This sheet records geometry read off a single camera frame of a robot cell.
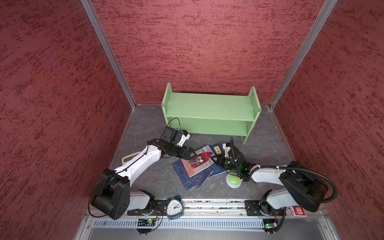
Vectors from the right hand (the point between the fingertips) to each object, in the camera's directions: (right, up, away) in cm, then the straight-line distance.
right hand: (210, 161), depth 87 cm
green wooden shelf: (+2, +28, -8) cm, 29 cm away
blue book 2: (-18, -5, 0) cm, 19 cm away
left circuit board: (-33, -26, -15) cm, 45 cm away
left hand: (-13, +4, -5) cm, 14 cm away
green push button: (+12, -10, -6) cm, 16 cm away
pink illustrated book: (-6, 0, +1) cm, 6 cm away
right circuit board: (+27, -26, -17) cm, 41 cm away
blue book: (-6, -8, -5) cm, 11 cm away
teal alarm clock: (-19, -18, -16) cm, 31 cm away
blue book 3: (+6, +5, +7) cm, 10 cm away
